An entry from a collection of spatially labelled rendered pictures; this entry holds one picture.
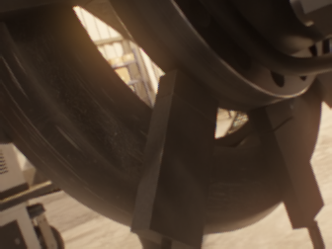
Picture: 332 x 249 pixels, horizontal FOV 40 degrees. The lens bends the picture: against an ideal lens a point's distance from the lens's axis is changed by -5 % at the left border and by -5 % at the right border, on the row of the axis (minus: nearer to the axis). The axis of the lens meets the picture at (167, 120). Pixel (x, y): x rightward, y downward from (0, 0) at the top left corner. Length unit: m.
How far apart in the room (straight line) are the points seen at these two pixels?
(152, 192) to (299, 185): 0.29
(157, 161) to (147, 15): 0.15
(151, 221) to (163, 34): 0.20
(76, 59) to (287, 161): 0.34
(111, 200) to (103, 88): 0.11
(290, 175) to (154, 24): 0.30
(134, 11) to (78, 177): 0.18
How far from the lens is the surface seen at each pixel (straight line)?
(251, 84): 0.55
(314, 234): 0.75
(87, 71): 0.48
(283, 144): 0.68
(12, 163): 1.79
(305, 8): 0.40
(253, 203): 0.64
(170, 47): 0.52
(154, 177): 0.47
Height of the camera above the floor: 0.40
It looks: level
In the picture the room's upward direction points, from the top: 19 degrees counter-clockwise
